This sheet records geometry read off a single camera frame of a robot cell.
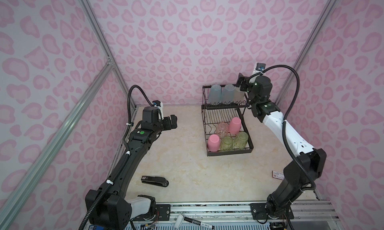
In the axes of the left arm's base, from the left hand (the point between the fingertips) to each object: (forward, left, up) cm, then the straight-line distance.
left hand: (169, 116), depth 78 cm
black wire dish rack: (+21, -26, -24) cm, 41 cm away
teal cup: (+16, -25, 0) cm, 30 cm away
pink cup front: (-7, -23, -17) cm, 30 cm away
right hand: (+14, -41, +16) cm, 46 cm away
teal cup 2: (+15, -33, 0) cm, 36 cm away
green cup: (-7, -31, -18) cm, 37 cm away
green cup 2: (-5, -40, -18) cm, 44 cm away
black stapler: (-24, +10, -28) cm, 38 cm away
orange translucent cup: (+6, -31, -22) cm, 39 cm away
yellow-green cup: (+16, -40, -2) cm, 43 cm away
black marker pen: (-43, -6, -23) cm, 49 cm away
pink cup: (+6, -38, -18) cm, 43 cm away
